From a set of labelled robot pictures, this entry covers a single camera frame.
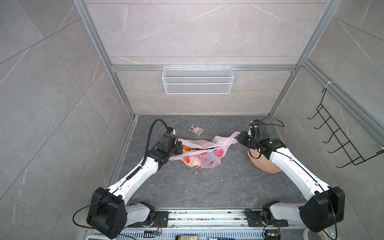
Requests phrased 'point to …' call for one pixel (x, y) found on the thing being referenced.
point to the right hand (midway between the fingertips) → (238, 135)
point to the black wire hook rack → (352, 154)
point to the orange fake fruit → (186, 148)
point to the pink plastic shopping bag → (197, 154)
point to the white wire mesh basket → (197, 80)
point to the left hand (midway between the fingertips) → (180, 141)
